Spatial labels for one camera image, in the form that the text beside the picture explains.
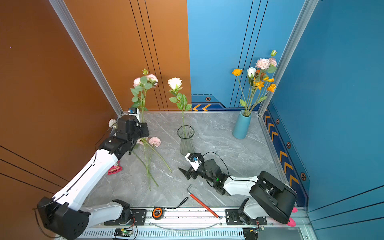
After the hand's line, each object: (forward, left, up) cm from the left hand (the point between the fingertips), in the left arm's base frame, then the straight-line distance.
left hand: (145, 122), depth 78 cm
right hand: (-14, -21, -15) cm, 29 cm away
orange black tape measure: (-37, -8, -25) cm, 45 cm away
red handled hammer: (-32, -30, -27) cm, 52 cm away
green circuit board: (-45, +8, -29) cm, 54 cm away
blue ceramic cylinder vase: (+9, -55, -12) cm, 57 cm away
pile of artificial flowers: (+3, +5, -25) cm, 25 cm away
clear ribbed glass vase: (+1, -21, -11) cm, 24 cm away
